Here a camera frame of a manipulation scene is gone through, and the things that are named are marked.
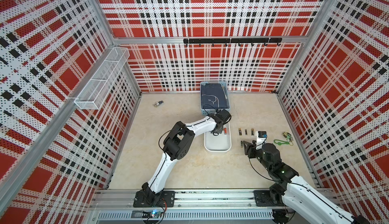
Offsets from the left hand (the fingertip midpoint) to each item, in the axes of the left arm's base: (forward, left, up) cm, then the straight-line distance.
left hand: (216, 127), depth 100 cm
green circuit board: (-47, +32, +2) cm, 57 cm away
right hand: (-15, -18, +10) cm, 25 cm away
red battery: (-3, -6, 0) cm, 7 cm away
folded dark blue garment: (+22, 0, +8) cm, 23 cm away
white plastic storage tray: (-12, -3, +1) cm, 12 cm away
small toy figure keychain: (+20, +43, +1) cm, 47 cm away
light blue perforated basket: (+10, +5, +4) cm, 12 cm away
